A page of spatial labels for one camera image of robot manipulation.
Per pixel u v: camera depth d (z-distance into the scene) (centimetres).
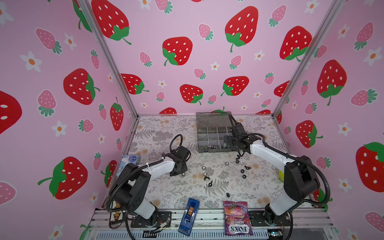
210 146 101
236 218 73
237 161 95
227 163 94
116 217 73
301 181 46
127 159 88
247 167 93
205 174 90
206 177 88
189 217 70
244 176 88
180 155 72
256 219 73
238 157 97
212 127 110
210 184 86
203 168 92
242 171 90
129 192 44
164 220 73
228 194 82
